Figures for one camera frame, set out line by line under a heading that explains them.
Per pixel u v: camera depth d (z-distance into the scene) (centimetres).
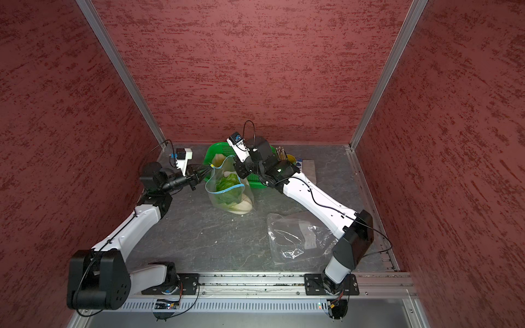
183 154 65
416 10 71
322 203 46
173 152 63
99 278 40
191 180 66
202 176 74
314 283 74
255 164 54
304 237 83
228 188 66
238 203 76
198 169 70
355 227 43
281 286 76
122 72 88
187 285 74
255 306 77
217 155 106
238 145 61
